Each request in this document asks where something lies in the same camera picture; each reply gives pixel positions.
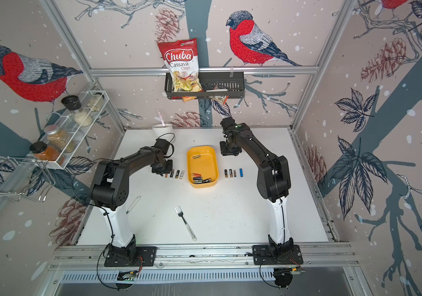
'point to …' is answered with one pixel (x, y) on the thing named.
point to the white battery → (181, 174)
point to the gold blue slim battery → (235, 175)
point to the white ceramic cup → (165, 132)
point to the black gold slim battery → (231, 173)
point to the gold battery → (196, 156)
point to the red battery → (198, 175)
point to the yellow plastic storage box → (202, 166)
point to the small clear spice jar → (95, 103)
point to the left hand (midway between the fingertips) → (170, 166)
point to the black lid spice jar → (81, 116)
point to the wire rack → (30, 179)
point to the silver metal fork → (180, 213)
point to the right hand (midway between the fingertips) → (225, 151)
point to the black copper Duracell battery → (171, 176)
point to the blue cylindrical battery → (241, 172)
